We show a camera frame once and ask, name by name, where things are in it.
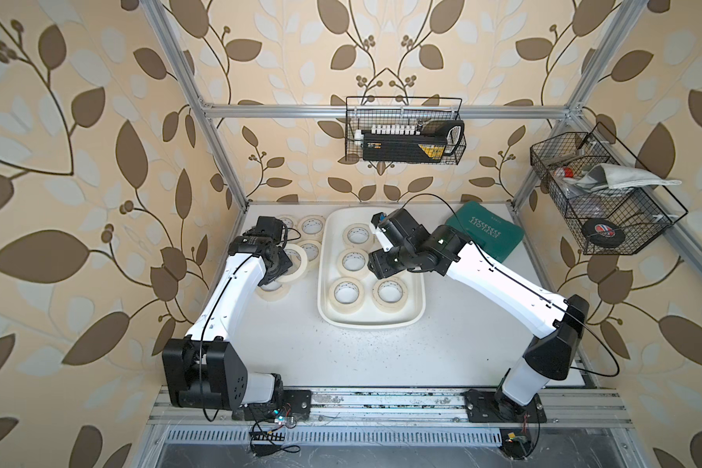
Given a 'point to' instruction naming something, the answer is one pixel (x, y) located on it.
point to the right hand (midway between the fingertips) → (377, 261)
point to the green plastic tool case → (496, 234)
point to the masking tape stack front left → (346, 295)
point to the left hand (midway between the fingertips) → (279, 266)
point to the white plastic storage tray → (369, 316)
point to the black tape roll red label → (603, 232)
